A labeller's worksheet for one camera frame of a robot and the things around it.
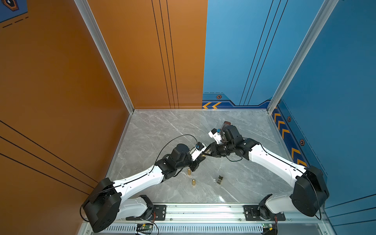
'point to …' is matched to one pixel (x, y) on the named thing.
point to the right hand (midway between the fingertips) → (204, 153)
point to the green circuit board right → (268, 225)
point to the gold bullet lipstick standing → (194, 182)
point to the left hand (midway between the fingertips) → (203, 154)
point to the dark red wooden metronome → (226, 124)
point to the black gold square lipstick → (220, 179)
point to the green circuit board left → (145, 226)
